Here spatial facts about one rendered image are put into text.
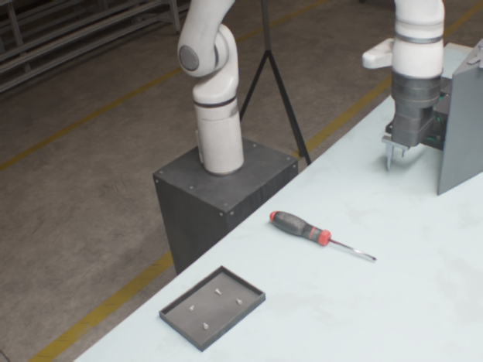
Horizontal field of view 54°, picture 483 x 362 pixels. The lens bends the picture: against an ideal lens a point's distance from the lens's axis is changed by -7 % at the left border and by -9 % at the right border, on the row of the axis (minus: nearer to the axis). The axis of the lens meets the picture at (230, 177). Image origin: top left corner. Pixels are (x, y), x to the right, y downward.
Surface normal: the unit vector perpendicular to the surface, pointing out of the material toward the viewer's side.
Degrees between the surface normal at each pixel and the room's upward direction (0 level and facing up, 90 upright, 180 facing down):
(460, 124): 90
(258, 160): 0
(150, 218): 0
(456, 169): 90
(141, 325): 0
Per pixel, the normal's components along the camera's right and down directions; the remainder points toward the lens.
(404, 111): -0.65, 0.62
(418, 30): -0.36, 0.56
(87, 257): -0.11, -0.82
